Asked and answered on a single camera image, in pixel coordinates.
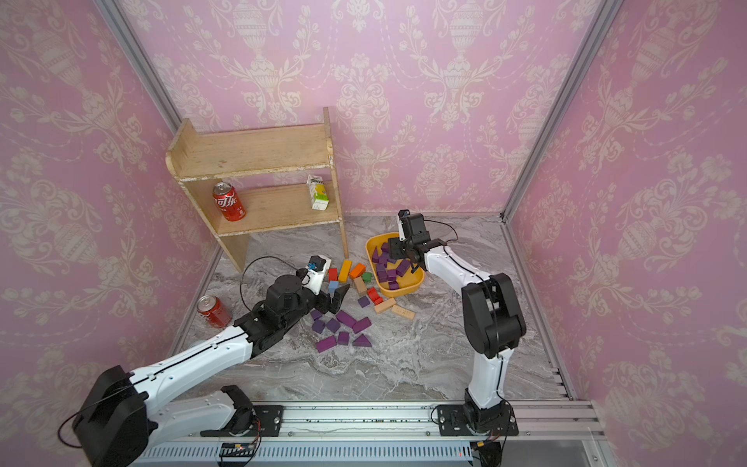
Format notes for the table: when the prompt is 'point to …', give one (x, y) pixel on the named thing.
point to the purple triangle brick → (362, 341)
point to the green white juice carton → (318, 194)
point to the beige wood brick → (360, 286)
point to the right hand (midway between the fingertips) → (399, 243)
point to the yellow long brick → (345, 270)
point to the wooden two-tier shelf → (259, 180)
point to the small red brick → (373, 294)
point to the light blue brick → (333, 286)
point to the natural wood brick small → (385, 305)
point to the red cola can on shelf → (228, 201)
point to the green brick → (367, 276)
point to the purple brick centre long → (344, 318)
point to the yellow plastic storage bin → (407, 283)
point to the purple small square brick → (343, 338)
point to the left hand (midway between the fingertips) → (336, 280)
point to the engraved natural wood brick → (403, 312)
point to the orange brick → (357, 271)
